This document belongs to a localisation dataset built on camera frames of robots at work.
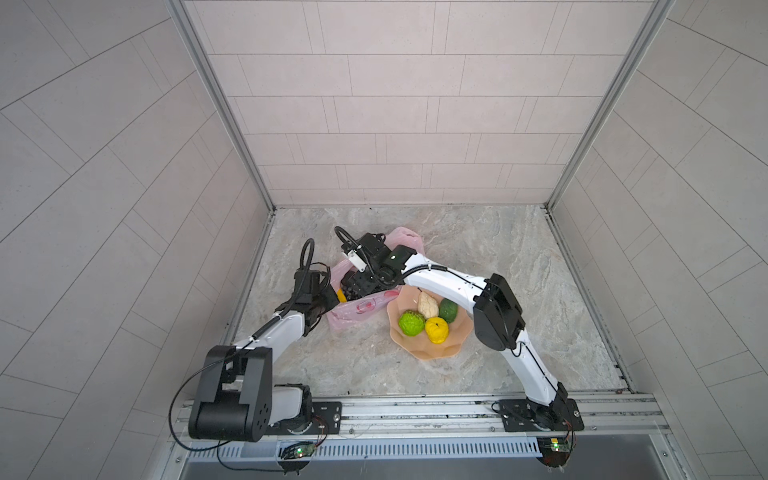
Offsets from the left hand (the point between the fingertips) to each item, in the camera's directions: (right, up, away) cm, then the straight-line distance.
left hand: (340, 288), depth 91 cm
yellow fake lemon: (+29, -9, -12) cm, 32 cm away
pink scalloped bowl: (+20, -2, -4) cm, 21 cm away
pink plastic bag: (+9, -4, -7) cm, 12 cm away
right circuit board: (+54, -33, -23) cm, 67 cm away
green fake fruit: (+22, -7, -11) cm, 25 cm away
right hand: (+6, +4, -2) cm, 8 cm away
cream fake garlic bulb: (+26, -4, -7) cm, 27 cm away
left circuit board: (-4, -31, -26) cm, 40 cm away
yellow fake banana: (+1, -2, -2) cm, 3 cm away
